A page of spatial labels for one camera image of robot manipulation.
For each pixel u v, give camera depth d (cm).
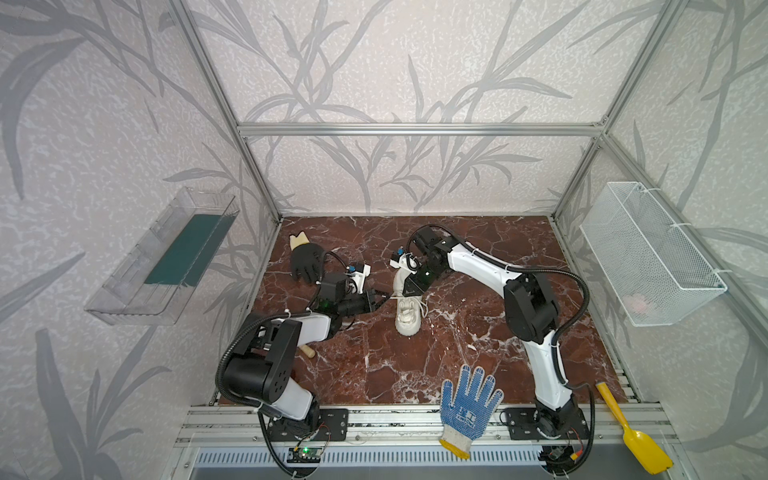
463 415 75
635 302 73
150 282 63
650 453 69
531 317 55
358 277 84
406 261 84
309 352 85
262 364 45
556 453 75
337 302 74
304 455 72
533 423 73
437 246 72
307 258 106
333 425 74
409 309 91
